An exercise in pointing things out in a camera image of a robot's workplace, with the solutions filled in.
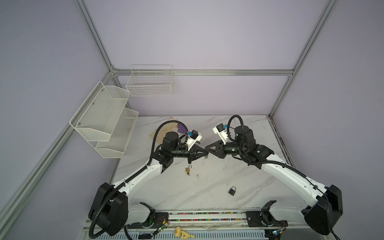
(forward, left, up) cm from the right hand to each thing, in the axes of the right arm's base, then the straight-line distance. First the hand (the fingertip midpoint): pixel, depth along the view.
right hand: (205, 148), depth 69 cm
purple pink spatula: (+34, +17, -24) cm, 45 cm away
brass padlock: (+1, +11, -26) cm, 28 cm away
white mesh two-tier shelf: (+15, +54, +4) cm, 57 cm away
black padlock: (-11, -15, -27) cm, 33 cm away
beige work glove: (+34, +30, -25) cm, 52 cm away
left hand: (-1, -1, -3) cm, 3 cm away
